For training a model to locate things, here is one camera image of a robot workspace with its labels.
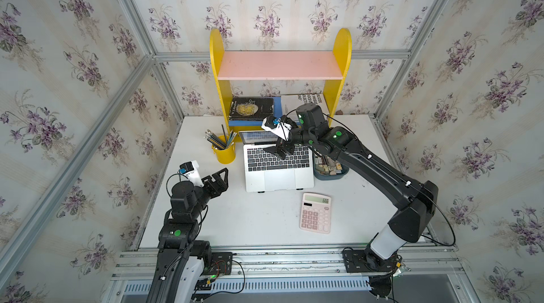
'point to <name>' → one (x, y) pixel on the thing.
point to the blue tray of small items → (325, 168)
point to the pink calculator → (315, 213)
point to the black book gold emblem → (246, 108)
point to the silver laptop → (265, 171)
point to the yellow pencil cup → (227, 156)
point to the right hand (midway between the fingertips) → (273, 135)
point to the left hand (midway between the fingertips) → (223, 175)
